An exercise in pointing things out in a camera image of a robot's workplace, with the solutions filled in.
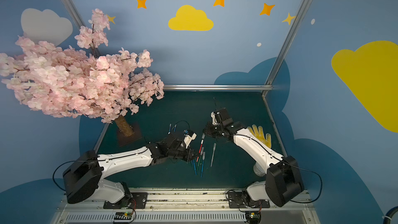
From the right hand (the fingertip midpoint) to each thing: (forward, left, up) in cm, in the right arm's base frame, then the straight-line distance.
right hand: (205, 128), depth 84 cm
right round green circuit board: (-37, -25, -18) cm, 48 cm away
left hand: (-13, +2, -4) cm, 13 cm away
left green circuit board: (-41, +38, -17) cm, 58 cm away
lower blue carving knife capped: (-11, 0, -15) cm, 18 cm away
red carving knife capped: (-8, +2, -3) cm, 8 cm away
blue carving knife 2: (+8, +20, -15) cm, 26 cm away
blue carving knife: (+7, +24, -15) cm, 29 cm away
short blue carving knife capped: (-16, +5, -15) cm, 23 cm away
